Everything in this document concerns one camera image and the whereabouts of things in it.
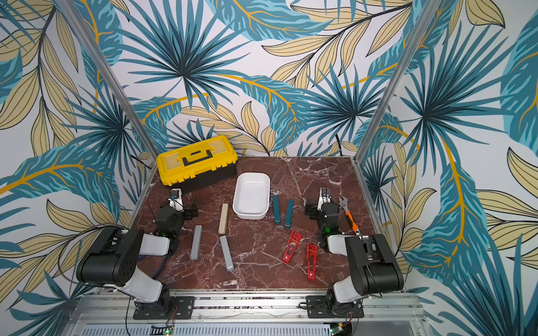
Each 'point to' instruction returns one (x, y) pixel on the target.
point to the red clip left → (295, 237)
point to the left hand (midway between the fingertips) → (184, 200)
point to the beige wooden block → (223, 223)
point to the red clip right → (312, 251)
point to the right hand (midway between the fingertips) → (321, 199)
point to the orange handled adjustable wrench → (343, 202)
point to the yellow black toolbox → (211, 158)
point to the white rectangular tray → (251, 195)
